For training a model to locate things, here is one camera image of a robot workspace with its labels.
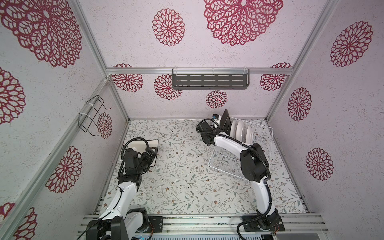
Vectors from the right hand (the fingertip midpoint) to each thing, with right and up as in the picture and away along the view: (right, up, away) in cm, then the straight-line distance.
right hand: (223, 127), depth 95 cm
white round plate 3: (+16, -5, -1) cm, 17 cm away
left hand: (-41, -16, -9) cm, 45 cm away
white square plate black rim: (-44, -10, -24) cm, 51 cm away
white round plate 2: (+10, -3, -1) cm, 10 cm away
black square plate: (+1, +2, -1) cm, 3 cm away
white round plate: (+6, -2, 0) cm, 6 cm away
